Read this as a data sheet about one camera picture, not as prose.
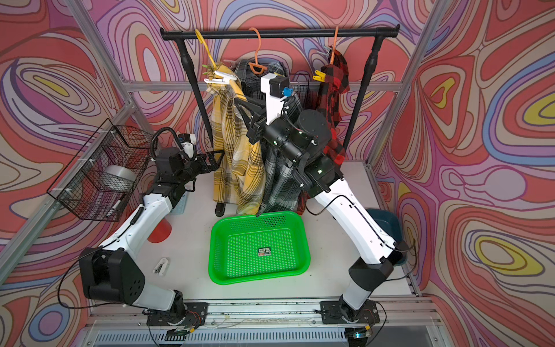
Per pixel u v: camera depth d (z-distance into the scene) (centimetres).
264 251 88
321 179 43
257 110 44
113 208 72
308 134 38
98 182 73
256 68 63
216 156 72
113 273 42
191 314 73
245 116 48
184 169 65
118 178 70
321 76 59
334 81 58
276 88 40
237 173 68
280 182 77
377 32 57
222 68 50
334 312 73
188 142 69
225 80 47
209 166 71
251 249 88
